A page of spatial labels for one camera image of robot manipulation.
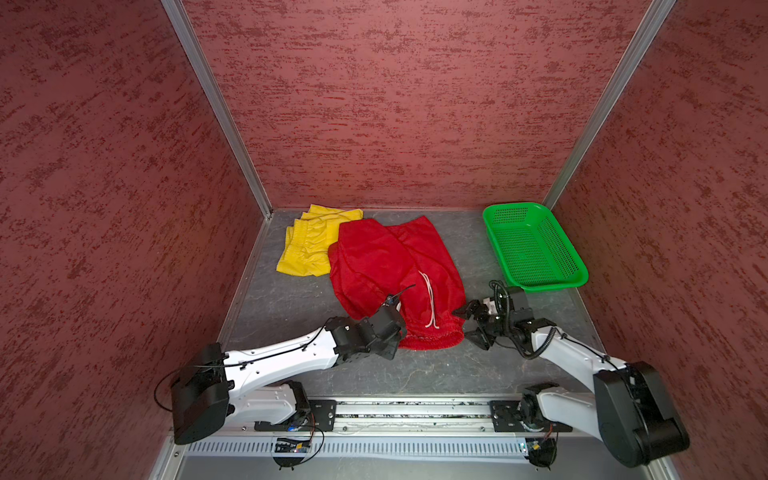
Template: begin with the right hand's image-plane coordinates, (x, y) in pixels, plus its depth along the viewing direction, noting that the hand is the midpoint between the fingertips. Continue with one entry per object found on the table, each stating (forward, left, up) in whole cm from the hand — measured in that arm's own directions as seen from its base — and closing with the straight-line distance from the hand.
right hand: (454, 328), depth 85 cm
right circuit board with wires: (-30, -17, -6) cm, 35 cm away
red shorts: (+24, +11, 0) cm, 27 cm away
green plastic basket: (+32, -36, -5) cm, 49 cm away
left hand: (-5, +19, +3) cm, 20 cm away
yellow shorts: (+33, +49, -1) cm, 59 cm away
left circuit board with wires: (-26, +46, -7) cm, 53 cm away
